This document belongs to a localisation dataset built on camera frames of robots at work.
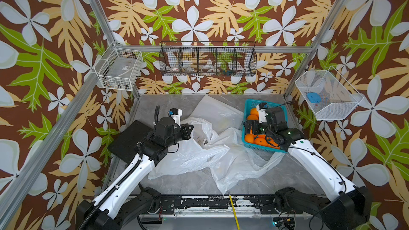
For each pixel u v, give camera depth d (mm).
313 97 839
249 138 899
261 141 860
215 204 750
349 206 383
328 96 822
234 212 734
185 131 651
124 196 438
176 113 675
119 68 862
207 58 966
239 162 824
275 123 585
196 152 719
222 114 1076
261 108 705
